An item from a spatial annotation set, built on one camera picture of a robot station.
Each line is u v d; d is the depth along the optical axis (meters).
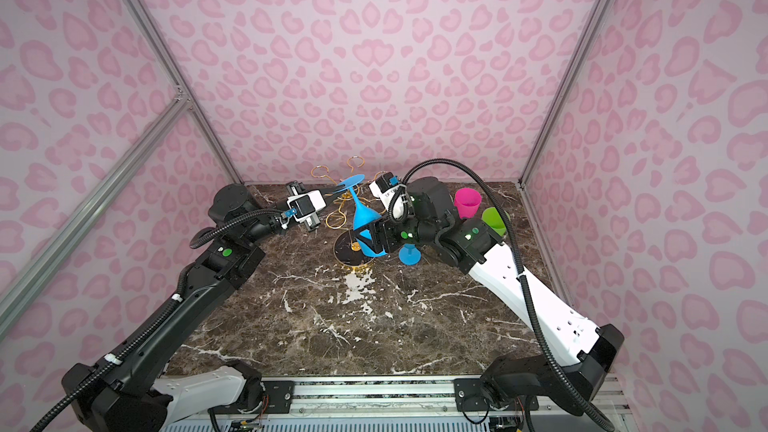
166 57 0.84
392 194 0.57
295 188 0.55
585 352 0.38
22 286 0.52
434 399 0.74
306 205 0.48
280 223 0.48
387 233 0.55
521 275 0.42
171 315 0.43
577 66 0.86
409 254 0.98
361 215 0.62
